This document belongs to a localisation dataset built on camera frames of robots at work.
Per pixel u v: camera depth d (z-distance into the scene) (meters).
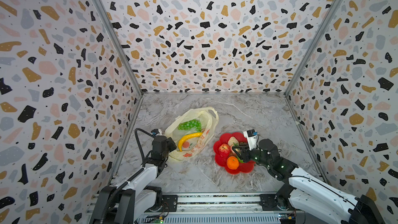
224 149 0.85
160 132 0.80
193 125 0.98
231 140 0.90
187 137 0.95
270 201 0.75
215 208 0.73
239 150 0.76
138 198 0.54
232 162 0.82
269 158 0.61
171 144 0.79
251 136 0.70
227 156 0.86
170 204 0.73
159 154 0.67
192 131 1.00
